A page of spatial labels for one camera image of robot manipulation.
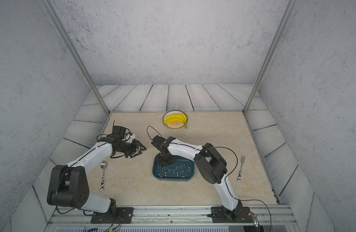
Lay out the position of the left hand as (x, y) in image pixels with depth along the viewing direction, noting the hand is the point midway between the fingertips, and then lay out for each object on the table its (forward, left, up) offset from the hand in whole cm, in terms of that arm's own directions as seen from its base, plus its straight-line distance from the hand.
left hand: (146, 149), depth 86 cm
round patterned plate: (+27, -17, -9) cm, 33 cm away
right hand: (-6, -10, -8) cm, 14 cm away
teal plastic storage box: (-9, -21, -10) cm, 25 cm away
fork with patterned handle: (-3, -60, -11) cm, 61 cm away
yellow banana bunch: (+31, -19, -6) cm, 37 cm away
